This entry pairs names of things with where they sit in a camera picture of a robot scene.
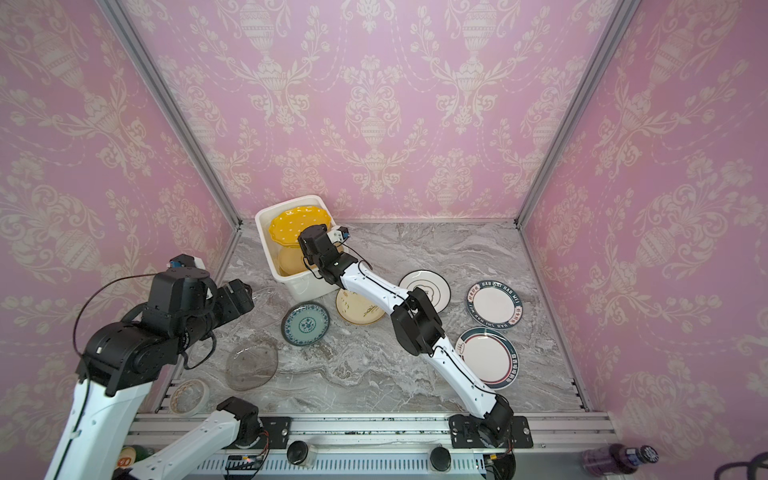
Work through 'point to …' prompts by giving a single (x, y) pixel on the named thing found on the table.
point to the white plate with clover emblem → (431, 283)
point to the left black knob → (297, 452)
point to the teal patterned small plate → (305, 323)
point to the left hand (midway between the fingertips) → (239, 296)
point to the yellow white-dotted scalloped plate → (286, 227)
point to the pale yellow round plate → (291, 261)
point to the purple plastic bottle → (617, 459)
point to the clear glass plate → (251, 366)
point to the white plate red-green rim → (491, 356)
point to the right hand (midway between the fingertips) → (297, 230)
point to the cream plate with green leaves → (357, 309)
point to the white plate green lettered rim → (494, 304)
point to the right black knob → (440, 459)
